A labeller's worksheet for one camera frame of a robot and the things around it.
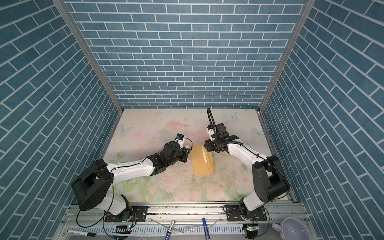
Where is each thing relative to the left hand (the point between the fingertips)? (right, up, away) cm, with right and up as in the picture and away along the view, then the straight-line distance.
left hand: (190, 150), depth 86 cm
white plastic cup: (+49, -34, -17) cm, 62 cm away
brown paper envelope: (+8, -7, +7) cm, 13 cm away
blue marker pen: (+9, -35, -18) cm, 41 cm away
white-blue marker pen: (-7, -32, -16) cm, 36 cm away
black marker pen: (-49, -35, -18) cm, 63 cm away
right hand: (+10, +4, +4) cm, 12 cm away
